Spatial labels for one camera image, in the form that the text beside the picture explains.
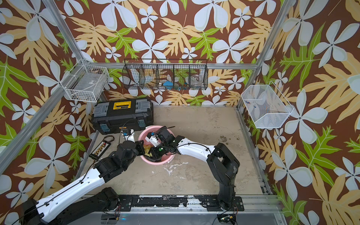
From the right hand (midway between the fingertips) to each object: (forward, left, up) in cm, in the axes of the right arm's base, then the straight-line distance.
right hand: (146, 157), depth 78 cm
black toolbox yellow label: (+27, +27, +4) cm, 39 cm away
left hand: (+7, +1, +7) cm, 10 cm away
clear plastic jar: (+54, -31, +14) cm, 64 cm away
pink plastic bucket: (-2, -12, +3) cm, 12 cm away
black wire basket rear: (+53, -9, +20) cm, 57 cm away
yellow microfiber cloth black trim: (+2, -1, +5) cm, 6 cm away
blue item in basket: (+44, -11, +17) cm, 49 cm away
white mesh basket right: (+26, -72, +14) cm, 78 cm away
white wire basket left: (+40, +40, +22) cm, 60 cm away
